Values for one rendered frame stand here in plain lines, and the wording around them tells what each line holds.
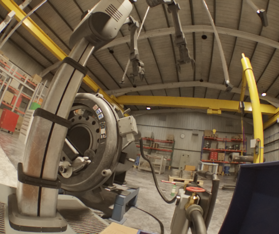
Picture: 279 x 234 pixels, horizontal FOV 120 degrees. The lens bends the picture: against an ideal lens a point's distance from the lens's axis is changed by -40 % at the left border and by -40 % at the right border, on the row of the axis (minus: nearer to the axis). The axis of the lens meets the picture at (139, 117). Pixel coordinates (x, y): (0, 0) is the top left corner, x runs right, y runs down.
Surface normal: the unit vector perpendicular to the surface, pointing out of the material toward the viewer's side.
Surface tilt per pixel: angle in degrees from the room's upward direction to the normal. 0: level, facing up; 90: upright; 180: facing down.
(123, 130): 90
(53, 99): 90
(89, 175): 90
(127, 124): 90
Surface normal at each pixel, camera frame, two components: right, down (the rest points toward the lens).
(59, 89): 0.78, -0.04
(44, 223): 0.69, -0.69
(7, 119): 0.97, 0.14
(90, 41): -0.23, 0.91
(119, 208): -0.22, -0.34
